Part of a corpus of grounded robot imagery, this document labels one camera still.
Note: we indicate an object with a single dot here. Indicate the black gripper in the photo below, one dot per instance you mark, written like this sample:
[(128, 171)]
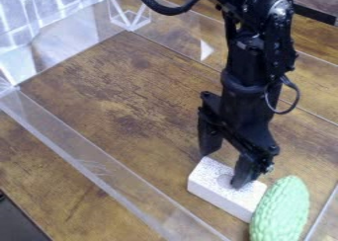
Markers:
[(236, 116)]

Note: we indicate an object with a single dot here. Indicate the white foam block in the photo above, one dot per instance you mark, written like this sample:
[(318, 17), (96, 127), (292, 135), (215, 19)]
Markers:
[(208, 182)]

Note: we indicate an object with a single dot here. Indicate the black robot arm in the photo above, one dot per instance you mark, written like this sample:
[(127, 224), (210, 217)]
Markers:
[(260, 57)]

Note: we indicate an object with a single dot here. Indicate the clear acrylic tray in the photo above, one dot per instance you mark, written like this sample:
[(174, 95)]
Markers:
[(127, 94)]

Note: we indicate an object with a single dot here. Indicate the green bumpy gourd toy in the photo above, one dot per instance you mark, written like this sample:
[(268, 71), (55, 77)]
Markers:
[(280, 214)]

